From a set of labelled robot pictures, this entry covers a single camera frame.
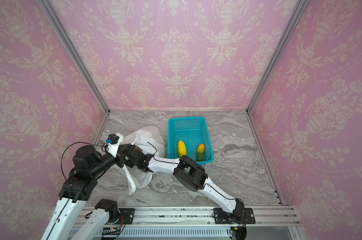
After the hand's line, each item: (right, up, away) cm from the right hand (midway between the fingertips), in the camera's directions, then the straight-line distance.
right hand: (127, 153), depth 90 cm
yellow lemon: (+33, +2, +2) cm, 33 cm away
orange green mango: (+45, 0, +2) cm, 45 cm away
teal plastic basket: (+41, +12, +19) cm, 47 cm away
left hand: (+11, +8, -23) cm, 26 cm away
